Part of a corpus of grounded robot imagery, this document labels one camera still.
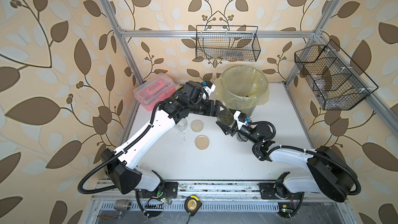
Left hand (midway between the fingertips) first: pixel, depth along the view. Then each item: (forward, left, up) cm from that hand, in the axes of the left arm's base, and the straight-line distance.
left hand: (218, 106), depth 68 cm
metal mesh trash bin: (+27, -18, -16) cm, 36 cm away
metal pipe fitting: (-34, +42, -28) cm, 61 cm away
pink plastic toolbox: (+27, +40, -21) cm, 53 cm away
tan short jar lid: (-2, +7, -33) cm, 33 cm away
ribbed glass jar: (+8, +20, -31) cm, 38 cm away
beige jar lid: (+9, +11, -33) cm, 36 cm away
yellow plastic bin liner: (+27, -17, -15) cm, 35 cm away
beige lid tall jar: (-3, -3, -5) cm, 6 cm away
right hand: (+1, -2, -8) cm, 8 cm away
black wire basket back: (+48, -13, +3) cm, 50 cm away
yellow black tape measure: (-33, +11, -28) cm, 45 cm away
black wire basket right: (+12, -57, +3) cm, 58 cm away
